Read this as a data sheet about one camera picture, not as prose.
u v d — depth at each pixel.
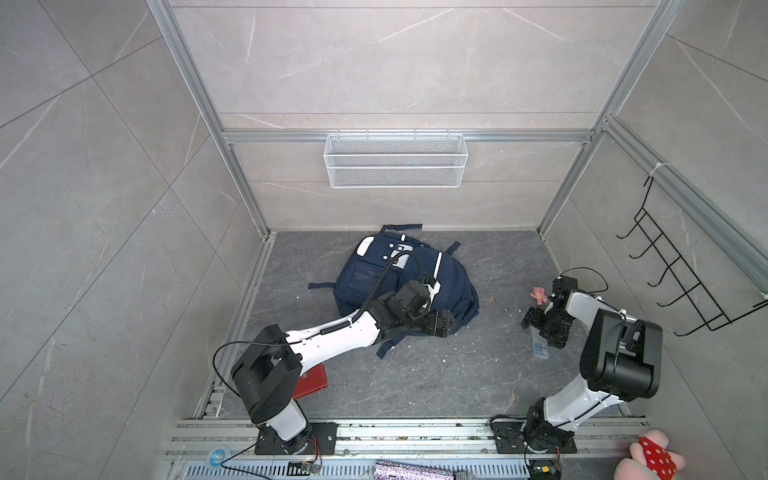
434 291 0.74
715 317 0.58
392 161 1.01
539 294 1.01
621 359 0.47
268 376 0.43
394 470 0.67
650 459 0.66
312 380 0.82
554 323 0.78
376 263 0.98
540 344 0.88
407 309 0.63
